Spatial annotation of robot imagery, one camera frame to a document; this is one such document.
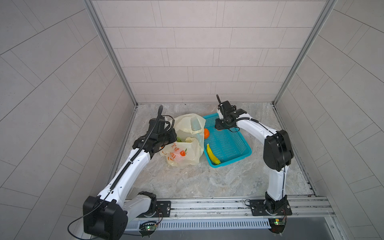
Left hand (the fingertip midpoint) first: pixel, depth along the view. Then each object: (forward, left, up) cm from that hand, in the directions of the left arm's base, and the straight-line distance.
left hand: (180, 132), depth 78 cm
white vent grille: (-38, -38, -17) cm, 56 cm away
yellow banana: (-6, -18, -16) cm, 25 cm away
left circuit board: (-40, +13, -14) cm, 45 cm away
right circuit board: (-39, -46, -17) cm, 62 cm away
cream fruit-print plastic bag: (-8, -4, -3) cm, 10 cm away
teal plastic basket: (+1, -28, -18) cm, 33 cm away
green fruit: (+2, +3, -12) cm, 12 cm away
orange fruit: (+8, -15, -14) cm, 22 cm away
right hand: (+12, -21, -10) cm, 26 cm away
